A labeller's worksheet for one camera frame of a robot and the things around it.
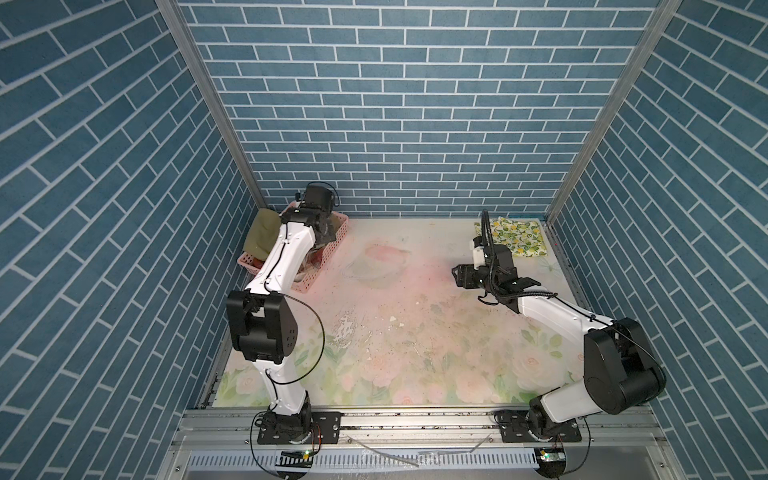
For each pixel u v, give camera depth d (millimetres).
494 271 692
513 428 734
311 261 921
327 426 739
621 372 439
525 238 1123
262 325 477
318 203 680
